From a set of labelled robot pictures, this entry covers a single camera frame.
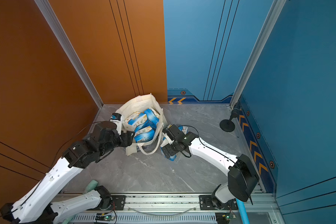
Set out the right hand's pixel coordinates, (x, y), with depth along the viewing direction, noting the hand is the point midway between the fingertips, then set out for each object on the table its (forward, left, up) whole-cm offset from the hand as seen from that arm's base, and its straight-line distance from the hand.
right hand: (171, 147), depth 82 cm
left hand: (0, +20, +18) cm, 27 cm away
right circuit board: (-32, -29, -12) cm, 45 cm away
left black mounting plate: (-27, +27, -10) cm, 40 cm away
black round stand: (+24, -42, -10) cm, 50 cm away
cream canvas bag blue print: (+24, +21, +13) cm, 34 cm away
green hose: (-19, +44, -8) cm, 49 cm away
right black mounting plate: (-27, -19, -11) cm, 34 cm away
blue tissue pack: (+14, +20, +10) cm, 26 cm away
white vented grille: (-33, -11, -12) cm, 37 cm away
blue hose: (-31, -36, -10) cm, 49 cm away
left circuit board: (-32, +36, -14) cm, 50 cm away
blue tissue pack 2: (+18, +12, +6) cm, 23 cm away
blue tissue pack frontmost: (+7, +15, +4) cm, 17 cm away
